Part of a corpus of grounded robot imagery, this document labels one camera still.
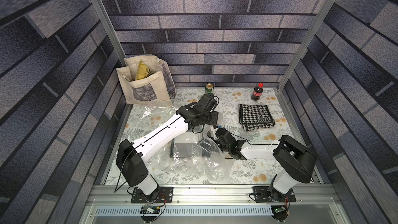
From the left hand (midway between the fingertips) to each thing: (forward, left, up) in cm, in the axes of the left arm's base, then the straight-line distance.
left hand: (216, 116), depth 77 cm
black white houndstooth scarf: (+12, -27, -17) cm, 34 cm away
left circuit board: (-37, +32, -24) cm, 55 cm away
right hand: (-7, +8, -17) cm, 20 cm away
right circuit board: (-38, -30, -25) cm, 54 cm away
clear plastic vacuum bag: (-22, +1, -9) cm, 24 cm away
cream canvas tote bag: (+24, +41, +3) cm, 47 cm away
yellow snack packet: (+34, +46, +1) cm, 57 cm away
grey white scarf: (-9, +14, -14) cm, 22 cm away
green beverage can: (+32, +3, -12) cm, 35 cm away
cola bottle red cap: (+30, -32, -13) cm, 45 cm away
